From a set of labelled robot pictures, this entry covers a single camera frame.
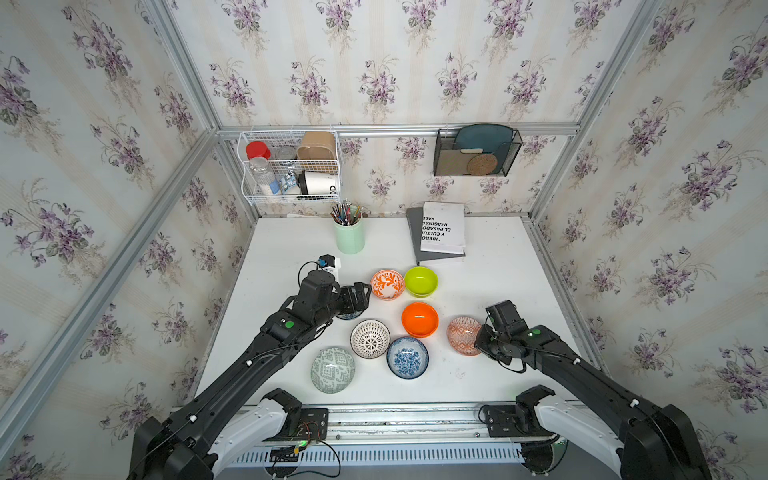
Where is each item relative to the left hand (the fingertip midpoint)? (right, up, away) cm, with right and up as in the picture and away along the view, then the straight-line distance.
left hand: (364, 293), depth 77 cm
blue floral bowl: (+12, -20, +7) cm, 24 cm away
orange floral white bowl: (+6, -1, +22) cm, 23 cm away
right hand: (+32, -16, +8) cm, 37 cm away
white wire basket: (-25, +38, +17) cm, 48 cm away
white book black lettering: (+27, +19, +30) cm, 45 cm away
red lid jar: (-35, +42, +15) cm, 57 cm away
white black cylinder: (-16, +32, +16) cm, 39 cm away
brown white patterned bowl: (+1, -15, +9) cm, 18 cm away
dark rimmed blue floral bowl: (-6, -10, +14) cm, 18 cm away
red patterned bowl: (+29, -14, +11) cm, 34 cm away
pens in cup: (-8, +23, +25) cm, 35 cm away
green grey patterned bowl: (-9, -22, +4) cm, 24 cm away
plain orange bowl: (+16, -10, +12) cm, 23 cm away
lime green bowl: (+17, 0, +21) cm, 27 cm away
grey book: (+17, +22, +41) cm, 49 cm away
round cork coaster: (+38, +39, +21) cm, 59 cm away
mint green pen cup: (-7, +14, +25) cm, 30 cm away
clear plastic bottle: (-31, +33, +10) cm, 47 cm away
